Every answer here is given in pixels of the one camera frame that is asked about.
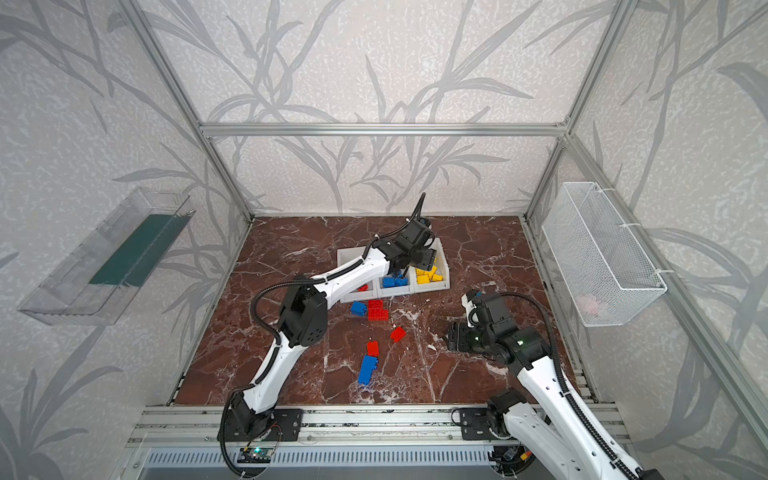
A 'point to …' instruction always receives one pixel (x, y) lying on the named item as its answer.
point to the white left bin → (348, 255)
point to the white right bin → (442, 268)
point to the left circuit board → (255, 454)
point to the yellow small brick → (437, 278)
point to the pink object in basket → (587, 304)
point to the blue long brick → (368, 367)
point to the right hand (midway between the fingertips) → (452, 326)
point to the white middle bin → (398, 289)
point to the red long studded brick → (378, 314)
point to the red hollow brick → (375, 303)
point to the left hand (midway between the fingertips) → (430, 246)
